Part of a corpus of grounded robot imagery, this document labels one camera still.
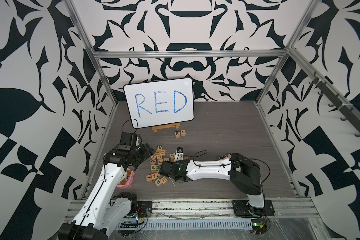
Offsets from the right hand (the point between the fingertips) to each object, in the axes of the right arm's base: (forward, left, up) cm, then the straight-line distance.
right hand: (171, 166), depth 86 cm
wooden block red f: (-5, +9, 0) cm, 11 cm away
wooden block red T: (+6, +11, 0) cm, 12 cm away
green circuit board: (-27, -42, -4) cm, 50 cm away
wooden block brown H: (-7, +4, 0) cm, 8 cm away
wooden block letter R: (+21, -3, 0) cm, 22 cm away
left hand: (+4, +11, +12) cm, 17 cm away
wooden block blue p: (-8, +7, 0) cm, 11 cm away
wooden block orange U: (+9, +6, 0) cm, 10 cm away
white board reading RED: (+34, +7, +16) cm, 39 cm away
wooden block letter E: (+22, -7, 0) cm, 23 cm away
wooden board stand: (+25, +12, +2) cm, 28 cm away
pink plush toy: (+7, -34, -2) cm, 35 cm away
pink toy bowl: (-7, +22, 0) cm, 23 cm away
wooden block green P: (-1, +10, 0) cm, 10 cm away
